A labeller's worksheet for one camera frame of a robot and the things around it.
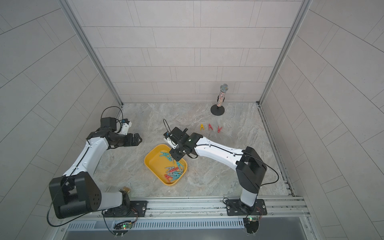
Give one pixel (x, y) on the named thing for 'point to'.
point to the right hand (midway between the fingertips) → (174, 153)
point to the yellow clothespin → (202, 126)
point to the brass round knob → (126, 189)
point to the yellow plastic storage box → (162, 163)
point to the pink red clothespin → (219, 129)
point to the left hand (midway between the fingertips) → (136, 137)
